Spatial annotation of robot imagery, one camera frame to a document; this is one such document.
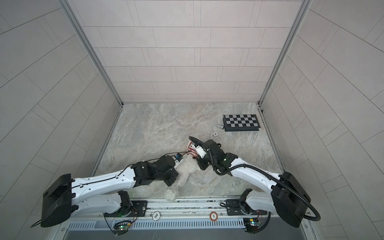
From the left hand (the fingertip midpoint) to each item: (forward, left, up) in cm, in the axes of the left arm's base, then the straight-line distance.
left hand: (181, 174), depth 78 cm
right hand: (+7, -7, +2) cm, 10 cm away
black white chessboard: (+35, -38, -2) cm, 52 cm away
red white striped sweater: (+13, -5, +2) cm, 14 cm away
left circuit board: (-22, +25, -2) cm, 33 cm away
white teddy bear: (+4, -4, +4) cm, 6 cm away
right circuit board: (-21, -34, -5) cm, 40 cm away
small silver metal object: (+34, -24, -4) cm, 41 cm away
